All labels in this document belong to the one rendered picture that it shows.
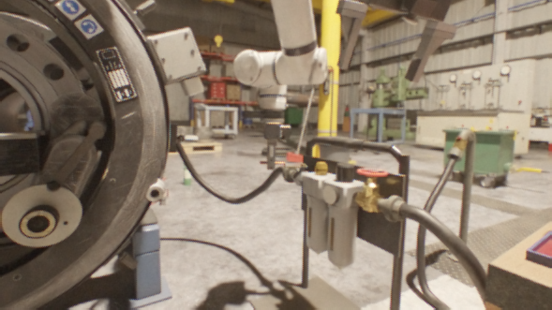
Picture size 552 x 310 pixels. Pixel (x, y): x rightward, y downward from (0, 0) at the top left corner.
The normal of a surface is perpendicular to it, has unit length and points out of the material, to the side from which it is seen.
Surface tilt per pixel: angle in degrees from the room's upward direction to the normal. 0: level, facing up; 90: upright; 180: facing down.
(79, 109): 90
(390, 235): 90
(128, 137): 90
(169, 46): 90
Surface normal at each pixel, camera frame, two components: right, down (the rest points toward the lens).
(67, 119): 0.53, 0.07
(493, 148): -0.81, 0.03
